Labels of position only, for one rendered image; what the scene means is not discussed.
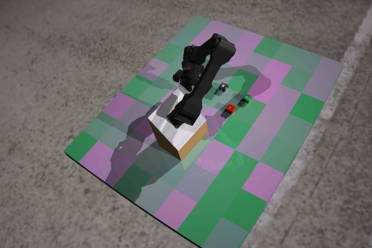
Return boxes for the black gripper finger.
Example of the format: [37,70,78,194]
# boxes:
[180,82,192,92]

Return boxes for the red block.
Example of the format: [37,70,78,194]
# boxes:
[226,104,235,114]

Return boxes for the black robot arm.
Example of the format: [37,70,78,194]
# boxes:
[167,33,236,129]

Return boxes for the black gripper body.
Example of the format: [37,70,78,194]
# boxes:
[173,69,212,94]

